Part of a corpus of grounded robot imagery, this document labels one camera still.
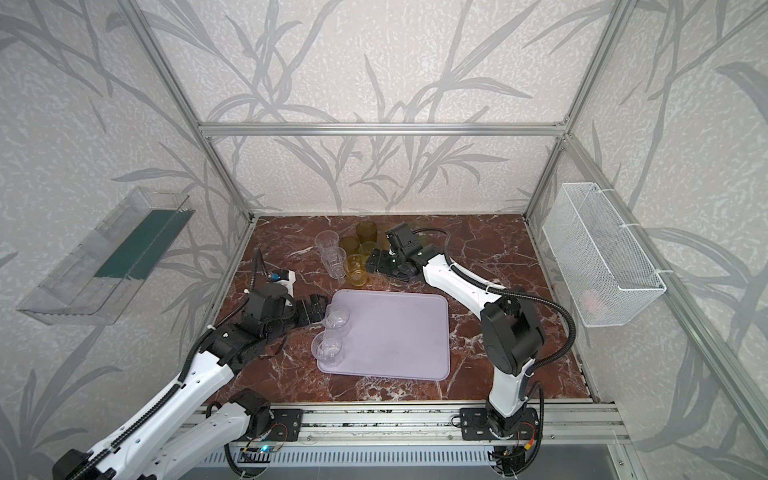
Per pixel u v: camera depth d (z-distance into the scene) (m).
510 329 0.47
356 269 1.02
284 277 0.69
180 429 0.46
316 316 0.69
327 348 0.86
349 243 1.05
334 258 1.04
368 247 1.04
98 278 0.64
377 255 0.79
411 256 0.66
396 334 0.96
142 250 0.64
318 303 0.71
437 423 0.75
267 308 0.56
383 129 0.94
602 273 0.63
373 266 0.78
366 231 1.07
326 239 1.06
